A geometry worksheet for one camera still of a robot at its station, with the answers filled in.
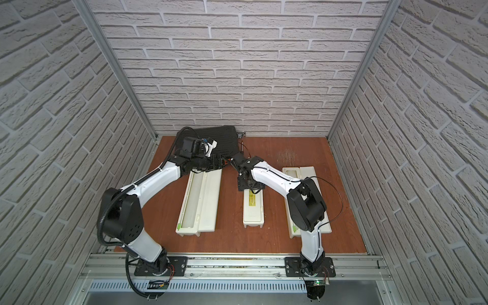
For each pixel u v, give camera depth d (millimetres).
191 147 685
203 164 755
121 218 452
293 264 745
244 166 652
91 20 727
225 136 1137
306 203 491
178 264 745
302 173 936
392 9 691
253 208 823
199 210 825
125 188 476
